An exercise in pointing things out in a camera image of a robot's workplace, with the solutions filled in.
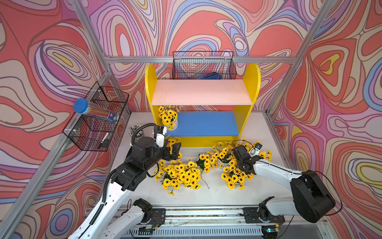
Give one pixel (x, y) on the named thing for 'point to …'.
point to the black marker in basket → (101, 142)
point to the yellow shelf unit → (211, 113)
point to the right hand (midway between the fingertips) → (249, 160)
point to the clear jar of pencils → (139, 134)
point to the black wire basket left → (93, 130)
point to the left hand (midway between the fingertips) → (174, 142)
